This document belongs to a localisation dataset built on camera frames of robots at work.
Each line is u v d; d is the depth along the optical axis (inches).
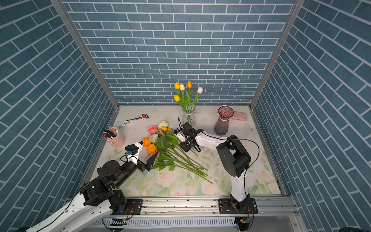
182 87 36.5
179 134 34.0
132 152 21.3
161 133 39.5
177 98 33.4
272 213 28.7
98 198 19.7
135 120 43.2
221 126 37.5
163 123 41.2
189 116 40.1
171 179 32.6
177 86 35.8
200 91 36.5
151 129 38.8
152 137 36.8
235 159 20.0
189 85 36.1
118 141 35.9
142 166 23.4
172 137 38.7
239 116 44.5
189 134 29.5
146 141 38.0
